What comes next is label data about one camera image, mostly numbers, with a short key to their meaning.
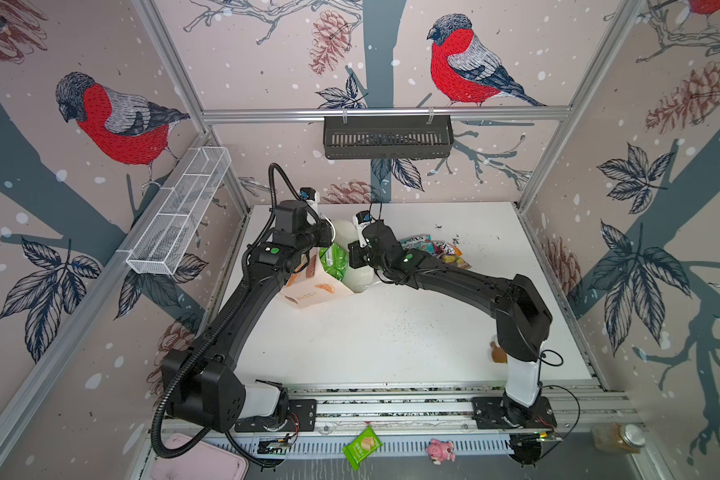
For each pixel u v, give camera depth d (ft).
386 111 3.05
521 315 1.59
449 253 3.32
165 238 2.34
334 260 2.89
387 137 3.41
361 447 2.25
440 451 2.19
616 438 2.11
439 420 2.39
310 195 2.24
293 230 1.91
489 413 2.39
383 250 2.11
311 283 2.51
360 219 2.46
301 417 2.40
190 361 1.29
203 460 2.17
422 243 3.39
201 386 1.29
